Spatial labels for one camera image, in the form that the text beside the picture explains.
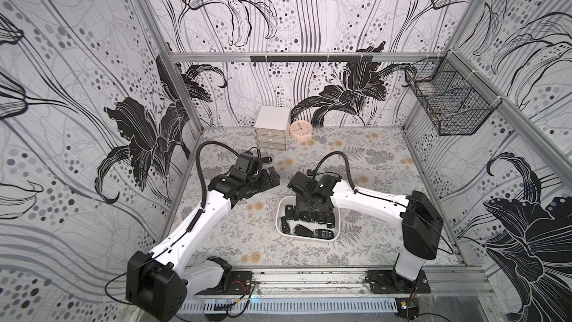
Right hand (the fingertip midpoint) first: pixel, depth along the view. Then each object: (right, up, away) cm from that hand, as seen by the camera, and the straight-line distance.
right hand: (306, 203), depth 85 cm
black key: (-18, +16, +20) cm, 31 cm away
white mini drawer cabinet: (-15, +32, +17) cm, 39 cm away
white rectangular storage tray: (-9, +1, +1) cm, 10 cm away
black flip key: (-7, -4, +4) cm, 9 cm away
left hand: (-13, +8, -5) cm, 16 cm away
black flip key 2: (+9, -6, -1) cm, 11 cm away
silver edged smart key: (+6, -11, -3) cm, 13 cm away
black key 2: (-2, -10, -1) cm, 11 cm away
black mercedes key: (-8, -9, -1) cm, 12 cm away
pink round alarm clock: (-1, +31, +30) cm, 43 cm away
